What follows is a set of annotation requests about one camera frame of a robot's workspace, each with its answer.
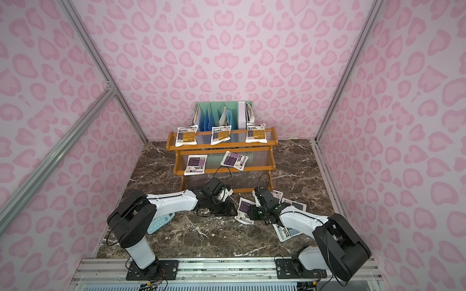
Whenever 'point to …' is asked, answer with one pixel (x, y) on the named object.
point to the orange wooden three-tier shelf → (247, 167)
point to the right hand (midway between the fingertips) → (249, 212)
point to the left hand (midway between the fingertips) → (235, 212)
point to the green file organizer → (236, 114)
